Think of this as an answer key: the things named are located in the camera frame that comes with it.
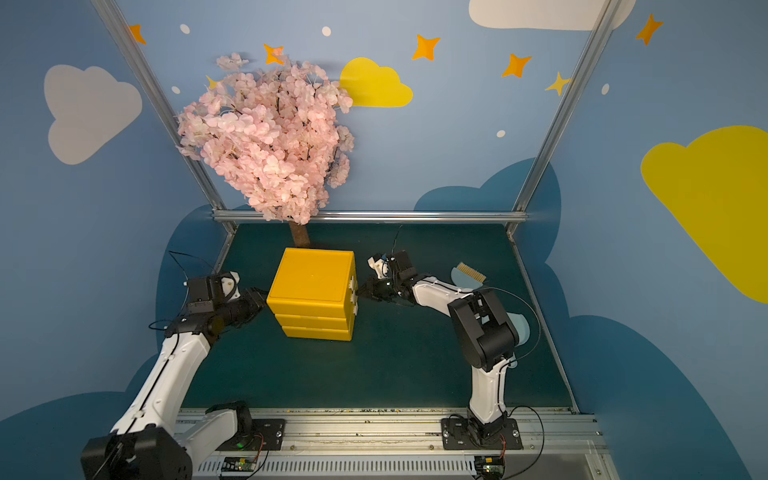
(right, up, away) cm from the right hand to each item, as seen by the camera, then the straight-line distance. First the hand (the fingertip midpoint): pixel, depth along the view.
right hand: (360, 290), depth 91 cm
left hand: (-25, 0, -9) cm, 26 cm away
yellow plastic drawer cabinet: (-10, +1, -16) cm, 19 cm away
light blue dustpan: (+36, +2, +14) cm, 39 cm away
